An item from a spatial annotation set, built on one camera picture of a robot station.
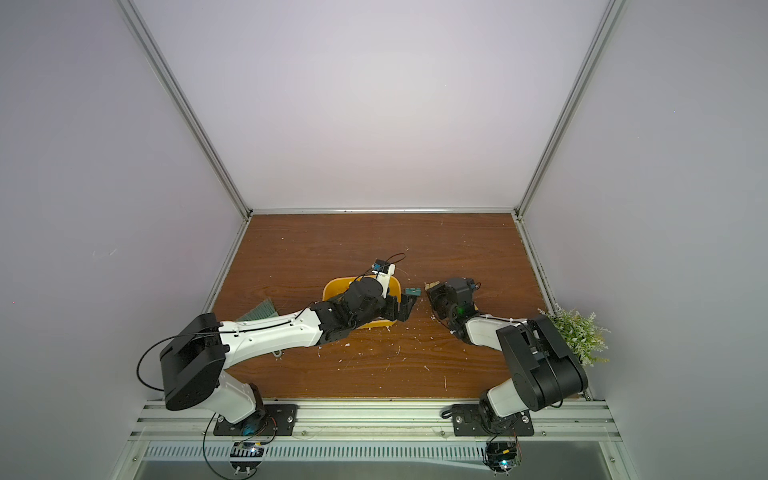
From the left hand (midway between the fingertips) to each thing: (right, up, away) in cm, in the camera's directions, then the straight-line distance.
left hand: (409, 295), depth 79 cm
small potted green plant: (+41, -7, -10) cm, 43 cm away
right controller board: (+21, -36, -10) cm, 43 cm away
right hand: (+6, +2, +13) cm, 15 cm away
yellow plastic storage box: (-23, 0, +15) cm, 27 cm away
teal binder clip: (+2, -2, +16) cm, 16 cm away
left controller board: (-40, -38, -7) cm, 56 cm away
